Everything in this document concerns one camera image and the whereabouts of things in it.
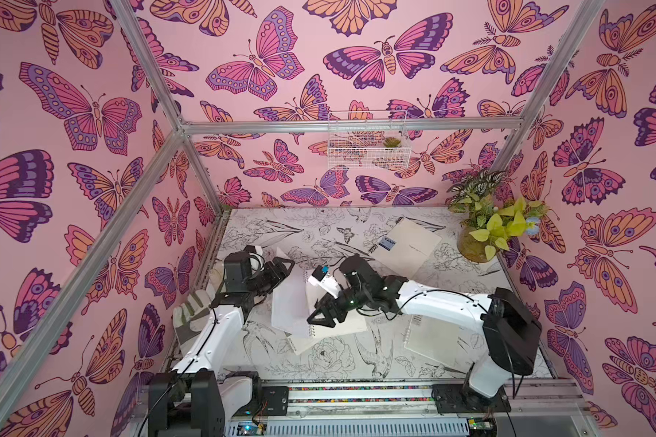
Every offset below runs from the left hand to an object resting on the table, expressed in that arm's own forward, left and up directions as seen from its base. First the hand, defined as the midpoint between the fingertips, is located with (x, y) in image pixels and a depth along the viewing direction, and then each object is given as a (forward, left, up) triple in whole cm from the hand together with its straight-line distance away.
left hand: (292, 265), depth 84 cm
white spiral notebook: (-20, -18, +3) cm, 27 cm away
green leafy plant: (+22, -59, +8) cm, 63 cm away
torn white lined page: (-13, 0, -5) cm, 14 cm away
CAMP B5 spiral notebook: (+18, -41, -15) cm, 47 cm away
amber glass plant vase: (+16, -66, -13) cm, 69 cm away
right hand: (-14, -8, 0) cm, 16 cm away
